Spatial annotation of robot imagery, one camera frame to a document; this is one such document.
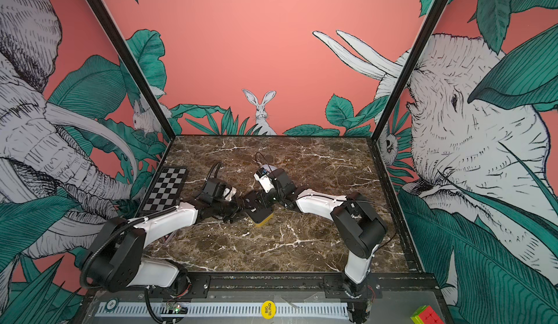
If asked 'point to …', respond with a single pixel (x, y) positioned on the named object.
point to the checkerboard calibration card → (166, 189)
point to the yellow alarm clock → (257, 207)
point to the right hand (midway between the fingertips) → (256, 193)
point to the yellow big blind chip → (268, 309)
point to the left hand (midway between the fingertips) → (254, 207)
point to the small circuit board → (174, 308)
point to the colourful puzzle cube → (425, 314)
